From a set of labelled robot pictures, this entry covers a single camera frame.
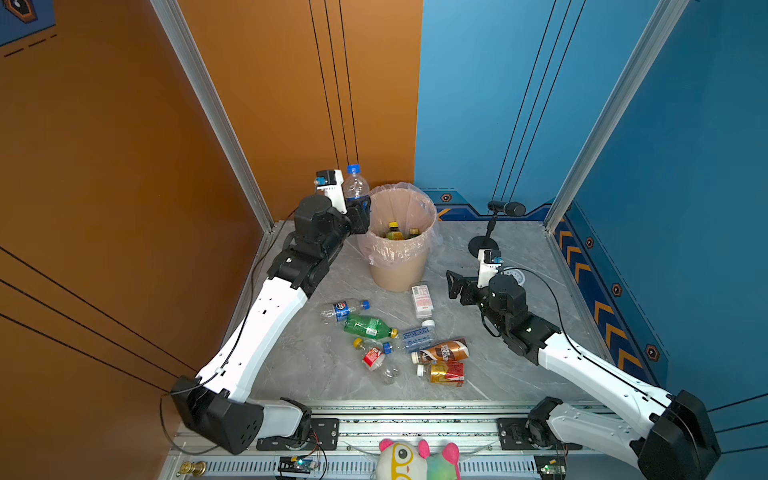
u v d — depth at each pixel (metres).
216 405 0.38
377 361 0.81
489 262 0.66
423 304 0.92
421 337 0.85
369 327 0.87
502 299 0.58
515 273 0.99
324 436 0.73
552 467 0.71
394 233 0.98
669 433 0.38
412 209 0.93
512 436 0.72
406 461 0.64
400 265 0.77
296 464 0.71
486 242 1.11
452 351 0.81
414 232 0.99
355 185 0.64
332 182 0.57
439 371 0.78
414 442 0.74
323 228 0.49
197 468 0.68
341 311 0.90
